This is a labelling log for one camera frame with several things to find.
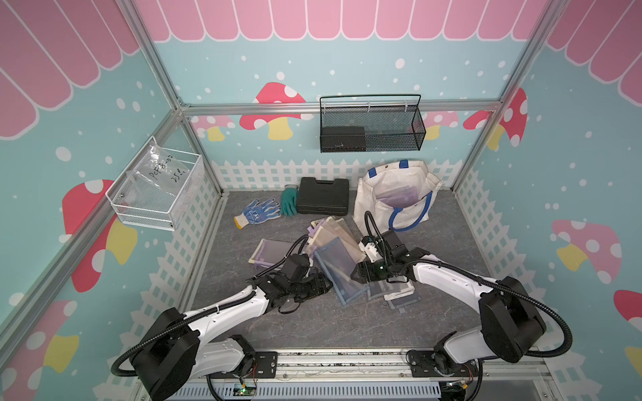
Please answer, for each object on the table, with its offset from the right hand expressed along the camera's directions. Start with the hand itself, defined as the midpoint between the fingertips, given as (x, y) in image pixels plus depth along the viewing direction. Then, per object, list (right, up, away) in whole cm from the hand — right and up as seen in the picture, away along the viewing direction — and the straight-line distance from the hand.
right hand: (358, 276), depth 86 cm
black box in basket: (-5, +49, +6) cm, 50 cm away
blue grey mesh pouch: (-7, +3, +6) cm, 10 cm away
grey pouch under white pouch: (+14, -9, 0) cm, 17 cm away
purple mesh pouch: (+21, +29, +20) cm, 41 cm away
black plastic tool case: (-10, +29, +27) cm, 41 cm away
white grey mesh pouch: (+11, -5, +1) cm, 12 cm away
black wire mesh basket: (+6, +54, +8) cm, 55 cm away
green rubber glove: (-28, +28, +29) cm, 50 cm away
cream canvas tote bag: (+9, +34, +16) cm, 39 cm away
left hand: (-11, -5, -3) cm, 13 cm away
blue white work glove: (-43, +22, +27) cm, 55 cm away
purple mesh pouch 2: (-34, +6, +15) cm, 38 cm away
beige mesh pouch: (-6, +16, +14) cm, 22 cm away
